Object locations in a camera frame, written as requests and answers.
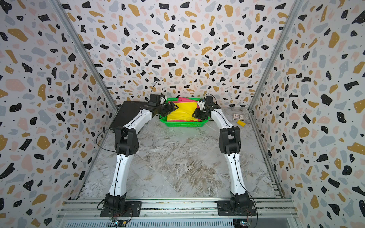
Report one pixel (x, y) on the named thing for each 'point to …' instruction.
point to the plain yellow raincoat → (184, 112)
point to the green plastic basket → (182, 124)
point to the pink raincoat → (181, 99)
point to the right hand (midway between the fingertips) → (194, 114)
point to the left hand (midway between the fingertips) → (176, 107)
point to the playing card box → (239, 117)
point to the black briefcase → (128, 111)
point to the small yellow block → (241, 123)
